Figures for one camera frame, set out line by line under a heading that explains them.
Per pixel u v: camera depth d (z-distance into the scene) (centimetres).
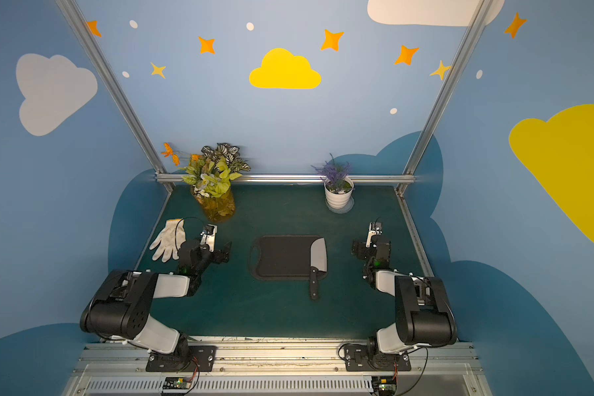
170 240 101
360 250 86
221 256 87
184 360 68
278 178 123
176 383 72
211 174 96
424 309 50
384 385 72
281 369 74
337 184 104
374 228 82
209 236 82
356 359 75
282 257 98
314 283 88
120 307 47
